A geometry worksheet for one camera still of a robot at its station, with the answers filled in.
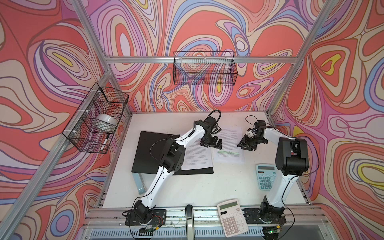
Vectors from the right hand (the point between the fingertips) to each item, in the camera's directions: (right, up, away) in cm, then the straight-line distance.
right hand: (241, 148), depth 97 cm
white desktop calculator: (-13, -30, -25) cm, 41 cm away
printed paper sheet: (-30, -5, -1) cm, 30 cm away
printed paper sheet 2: (-4, +6, +7) cm, 10 cm away
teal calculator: (+11, -13, -11) cm, 21 cm away
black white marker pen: (-75, +7, -25) cm, 80 cm away
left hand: (-16, +2, 0) cm, 16 cm away
